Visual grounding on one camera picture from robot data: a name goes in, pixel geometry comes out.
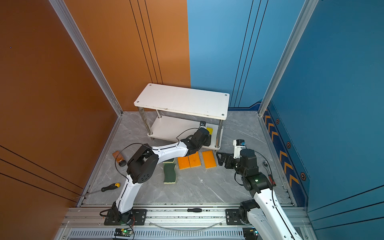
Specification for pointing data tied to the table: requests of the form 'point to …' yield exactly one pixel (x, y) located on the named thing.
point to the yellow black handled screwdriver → (105, 188)
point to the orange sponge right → (209, 159)
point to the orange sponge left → (183, 162)
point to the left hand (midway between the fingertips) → (208, 134)
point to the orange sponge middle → (194, 160)
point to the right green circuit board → (250, 233)
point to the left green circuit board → (123, 232)
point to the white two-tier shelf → (172, 113)
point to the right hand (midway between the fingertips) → (223, 154)
